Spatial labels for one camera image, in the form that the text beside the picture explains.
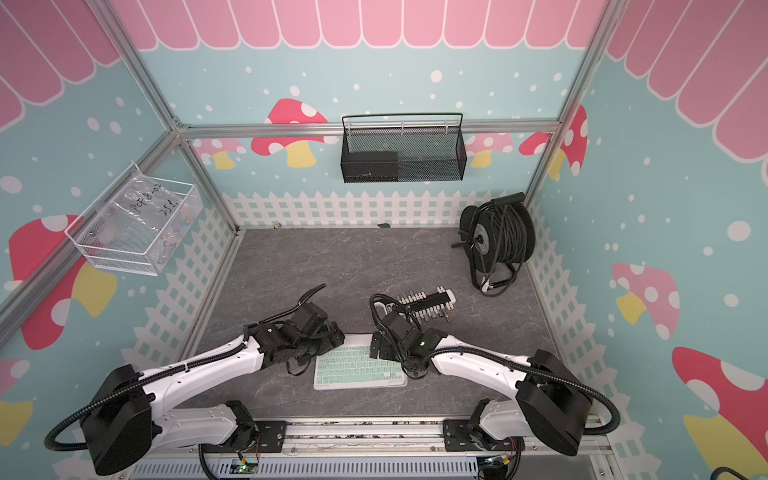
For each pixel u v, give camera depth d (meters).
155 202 0.75
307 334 0.66
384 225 1.25
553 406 0.42
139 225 0.73
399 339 0.63
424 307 0.97
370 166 0.86
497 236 0.85
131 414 0.40
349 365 0.82
